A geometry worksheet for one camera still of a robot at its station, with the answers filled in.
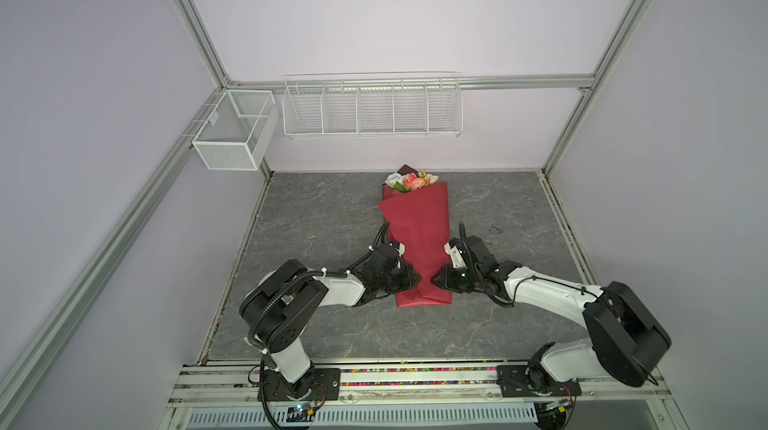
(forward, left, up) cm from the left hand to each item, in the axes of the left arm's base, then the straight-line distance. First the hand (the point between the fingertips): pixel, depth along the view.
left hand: (423, 282), depth 87 cm
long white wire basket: (+52, +13, +27) cm, 59 cm away
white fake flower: (+41, +7, +1) cm, 42 cm away
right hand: (-1, -3, +1) cm, 3 cm away
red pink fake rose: (+39, -1, +1) cm, 39 cm away
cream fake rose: (+41, -8, +1) cm, 41 cm away
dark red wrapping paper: (+19, 0, +4) cm, 20 cm away
